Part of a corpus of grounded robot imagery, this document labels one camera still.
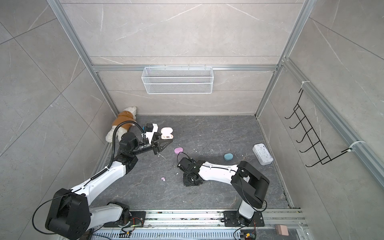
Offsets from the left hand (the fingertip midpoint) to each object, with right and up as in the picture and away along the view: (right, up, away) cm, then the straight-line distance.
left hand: (172, 136), depth 72 cm
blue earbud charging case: (+33, -14, +23) cm, 43 cm away
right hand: (+8, -28, +13) cm, 32 cm away
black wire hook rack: (+67, -7, -8) cm, 68 cm away
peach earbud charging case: (-2, +2, 0) cm, 3 cm away
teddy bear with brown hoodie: (-38, +14, +36) cm, 55 cm away
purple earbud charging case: (0, -10, +26) cm, 28 cm away
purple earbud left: (-7, -26, +14) cm, 30 cm away
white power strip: (+54, -11, +21) cm, 59 cm away
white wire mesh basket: (-1, +37, +28) cm, 46 cm away
